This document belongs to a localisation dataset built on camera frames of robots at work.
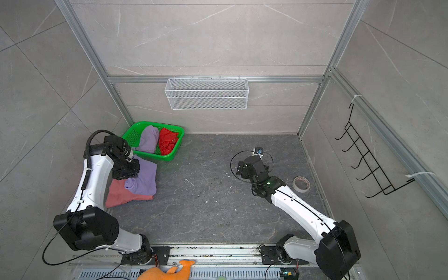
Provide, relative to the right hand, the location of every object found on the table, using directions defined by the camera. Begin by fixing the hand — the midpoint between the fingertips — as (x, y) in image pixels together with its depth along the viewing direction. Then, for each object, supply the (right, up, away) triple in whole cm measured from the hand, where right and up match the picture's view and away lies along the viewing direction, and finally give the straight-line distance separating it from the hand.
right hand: (248, 163), depth 83 cm
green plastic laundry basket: (-73, +17, +31) cm, 82 cm away
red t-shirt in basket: (-47, +12, +22) cm, 54 cm away
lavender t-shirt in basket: (-61, +13, +28) cm, 68 cm away
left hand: (-53, -3, -4) cm, 53 cm away
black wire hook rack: (+46, -2, -19) cm, 50 cm away
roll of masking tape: (+32, -13, +13) cm, 36 cm away
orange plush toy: (-31, -42, -15) cm, 55 cm away
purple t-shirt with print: (-49, -9, -2) cm, 50 cm away
